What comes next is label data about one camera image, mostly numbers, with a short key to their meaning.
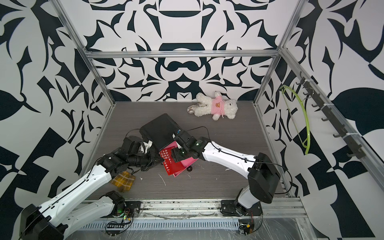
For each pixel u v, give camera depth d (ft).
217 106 3.52
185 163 2.60
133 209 2.43
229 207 2.44
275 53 3.01
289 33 2.71
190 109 3.66
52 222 1.30
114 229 2.32
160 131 2.79
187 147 1.98
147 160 2.17
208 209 2.49
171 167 2.48
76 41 2.78
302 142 2.34
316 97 2.09
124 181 2.66
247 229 2.32
